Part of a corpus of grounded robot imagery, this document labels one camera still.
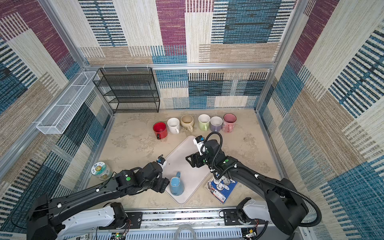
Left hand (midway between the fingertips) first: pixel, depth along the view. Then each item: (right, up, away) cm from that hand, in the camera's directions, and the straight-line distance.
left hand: (164, 178), depth 78 cm
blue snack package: (+31, -7, +3) cm, 31 cm away
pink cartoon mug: (+40, +30, +25) cm, 56 cm away
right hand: (+14, +9, +4) cm, 18 cm away
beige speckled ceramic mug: (+11, +29, +25) cm, 40 cm away
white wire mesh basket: (-49, +29, -7) cm, 57 cm away
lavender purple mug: (+31, +28, +29) cm, 51 cm away
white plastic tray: (+15, -2, +9) cm, 18 cm away
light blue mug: (+7, -3, -3) cm, 8 cm away
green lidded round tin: (-34, +3, +4) cm, 35 cm away
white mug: (+1, +28, +27) cm, 39 cm away
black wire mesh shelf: (-32, +52, +32) cm, 69 cm away
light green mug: (+22, +31, +27) cm, 46 cm away
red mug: (-8, +25, +27) cm, 37 cm away
